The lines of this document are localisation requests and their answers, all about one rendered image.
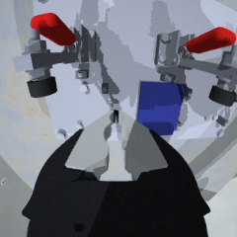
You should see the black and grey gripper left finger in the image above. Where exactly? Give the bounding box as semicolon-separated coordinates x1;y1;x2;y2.
22;110;116;219

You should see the grey fixture plate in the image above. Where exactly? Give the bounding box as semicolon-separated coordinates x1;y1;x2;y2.
34;0;237;140

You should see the dark blue flat plate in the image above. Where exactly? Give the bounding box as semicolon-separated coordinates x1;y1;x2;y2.
135;80;187;135

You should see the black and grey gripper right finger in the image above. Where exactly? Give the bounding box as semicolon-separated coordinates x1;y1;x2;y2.
116;110;210;216

